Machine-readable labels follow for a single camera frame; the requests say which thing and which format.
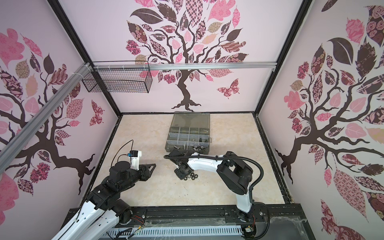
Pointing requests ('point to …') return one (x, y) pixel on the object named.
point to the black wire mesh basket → (134, 76)
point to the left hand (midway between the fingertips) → (153, 168)
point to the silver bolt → (176, 147)
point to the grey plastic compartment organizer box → (190, 131)
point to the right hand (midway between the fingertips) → (181, 171)
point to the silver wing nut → (198, 148)
